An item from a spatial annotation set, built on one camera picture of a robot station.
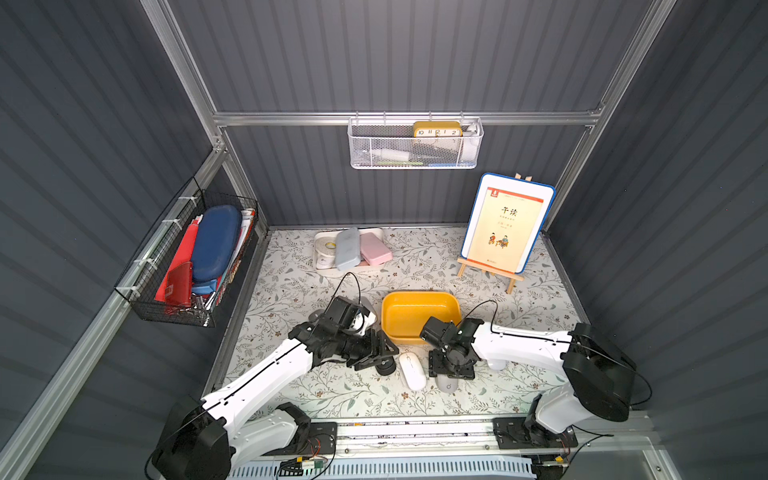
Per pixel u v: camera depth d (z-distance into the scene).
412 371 0.82
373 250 1.05
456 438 0.75
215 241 0.72
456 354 0.61
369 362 0.67
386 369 0.83
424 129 0.87
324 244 1.12
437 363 0.75
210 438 0.39
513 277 0.96
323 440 0.73
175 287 0.65
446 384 0.81
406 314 0.98
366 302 0.98
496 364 0.84
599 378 0.45
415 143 0.90
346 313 0.64
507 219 0.89
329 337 0.59
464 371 0.74
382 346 0.69
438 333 0.67
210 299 0.68
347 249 1.04
